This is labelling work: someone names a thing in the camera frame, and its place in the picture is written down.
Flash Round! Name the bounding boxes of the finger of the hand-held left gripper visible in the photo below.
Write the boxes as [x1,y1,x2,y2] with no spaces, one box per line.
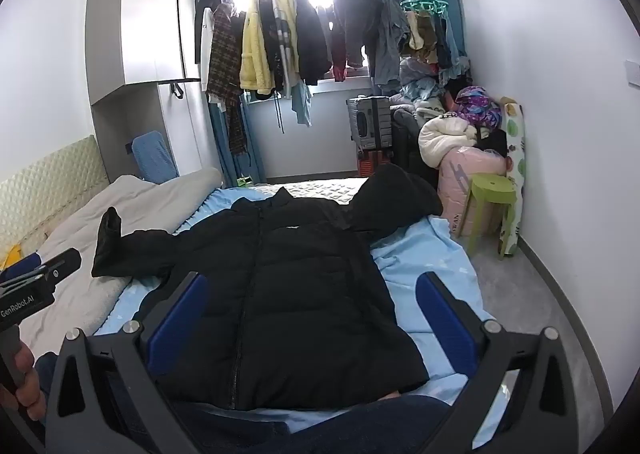
[30,248,83,285]
[0,254,43,291]

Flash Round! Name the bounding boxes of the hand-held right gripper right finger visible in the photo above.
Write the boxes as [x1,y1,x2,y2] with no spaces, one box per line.
[415,271,596,454]

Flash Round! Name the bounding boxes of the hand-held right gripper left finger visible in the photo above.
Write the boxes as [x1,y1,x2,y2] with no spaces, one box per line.
[45,271,211,454]

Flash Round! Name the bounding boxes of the black puffer jacket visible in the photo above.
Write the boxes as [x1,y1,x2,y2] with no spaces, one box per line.
[91,163,445,411]

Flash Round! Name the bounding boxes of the pile of mixed clothes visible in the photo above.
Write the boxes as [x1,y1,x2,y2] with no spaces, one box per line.
[397,8,474,110]

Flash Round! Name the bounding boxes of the person's left hand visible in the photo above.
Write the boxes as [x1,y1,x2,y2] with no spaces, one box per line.
[0,341,49,422]

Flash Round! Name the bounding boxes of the yellow item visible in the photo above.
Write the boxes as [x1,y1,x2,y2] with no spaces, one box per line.
[0,244,24,271]

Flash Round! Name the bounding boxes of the light blue bedsheet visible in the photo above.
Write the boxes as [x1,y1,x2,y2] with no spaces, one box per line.
[95,184,501,435]

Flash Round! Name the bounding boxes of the cream padded headboard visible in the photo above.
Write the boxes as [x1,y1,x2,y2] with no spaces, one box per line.
[0,135,110,255]

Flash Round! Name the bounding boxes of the grey blanket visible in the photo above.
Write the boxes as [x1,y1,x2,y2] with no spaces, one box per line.
[20,168,223,350]

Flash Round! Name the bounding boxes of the green plastic stool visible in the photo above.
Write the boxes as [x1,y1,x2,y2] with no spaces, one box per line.
[459,173,519,261]

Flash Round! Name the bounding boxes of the person's dark blue pants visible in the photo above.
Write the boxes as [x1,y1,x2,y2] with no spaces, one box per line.
[170,394,453,454]

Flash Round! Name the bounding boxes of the teal curtain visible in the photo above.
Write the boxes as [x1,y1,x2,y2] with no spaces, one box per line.
[207,98,267,188]

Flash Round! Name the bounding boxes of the orange plastic crate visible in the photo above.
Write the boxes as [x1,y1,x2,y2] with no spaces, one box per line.
[357,149,394,179]

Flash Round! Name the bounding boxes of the cream quilted mattress pad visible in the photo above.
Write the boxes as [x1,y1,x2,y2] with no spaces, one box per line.
[250,177,372,205]

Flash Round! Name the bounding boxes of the white duvet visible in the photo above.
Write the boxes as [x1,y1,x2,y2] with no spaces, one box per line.
[418,114,479,171]

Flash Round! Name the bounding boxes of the grey ribbed suitcase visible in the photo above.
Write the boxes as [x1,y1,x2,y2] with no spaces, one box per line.
[346,96,394,151]

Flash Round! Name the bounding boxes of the purple patterned bag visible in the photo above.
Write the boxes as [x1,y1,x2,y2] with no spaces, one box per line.
[455,86,503,135]

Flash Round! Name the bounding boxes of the grey wardrobe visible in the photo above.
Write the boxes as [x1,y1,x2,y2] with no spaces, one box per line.
[85,0,212,185]

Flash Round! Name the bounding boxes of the light blue hanging garment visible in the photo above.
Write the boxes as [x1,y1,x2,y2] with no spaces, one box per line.
[290,81,314,128]

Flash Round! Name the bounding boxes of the white hanging garment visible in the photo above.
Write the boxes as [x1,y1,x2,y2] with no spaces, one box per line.
[200,8,217,85]

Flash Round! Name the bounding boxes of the yellow fleece jacket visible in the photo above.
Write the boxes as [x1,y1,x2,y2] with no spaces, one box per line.
[240,0,277,97]

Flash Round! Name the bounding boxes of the grey-blue denim garment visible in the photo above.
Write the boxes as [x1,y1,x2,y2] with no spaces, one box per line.
[372,0,412,90]

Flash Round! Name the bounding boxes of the black and white striped garment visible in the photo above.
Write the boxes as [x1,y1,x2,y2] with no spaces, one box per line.
[259,0,302,99]

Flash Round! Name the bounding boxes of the dark red garment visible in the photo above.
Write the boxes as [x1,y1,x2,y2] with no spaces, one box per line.
[327,4,352,83]

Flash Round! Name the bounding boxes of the black hanging coat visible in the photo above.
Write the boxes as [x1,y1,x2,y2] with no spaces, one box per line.
[295,0,332,87]

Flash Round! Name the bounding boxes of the black hooded hanging jacket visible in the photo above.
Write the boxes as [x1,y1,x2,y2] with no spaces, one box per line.
[332,0,382,69]

